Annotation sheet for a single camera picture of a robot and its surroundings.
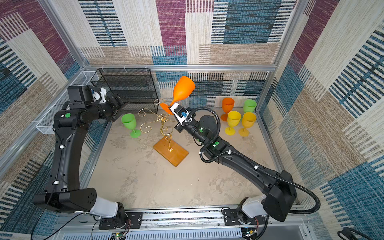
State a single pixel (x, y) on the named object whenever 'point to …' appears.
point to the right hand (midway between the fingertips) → (171, 108)
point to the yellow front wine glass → (248, 119)
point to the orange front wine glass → (228, 104)
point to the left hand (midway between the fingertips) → (128, 101)
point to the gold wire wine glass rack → (168, 147)
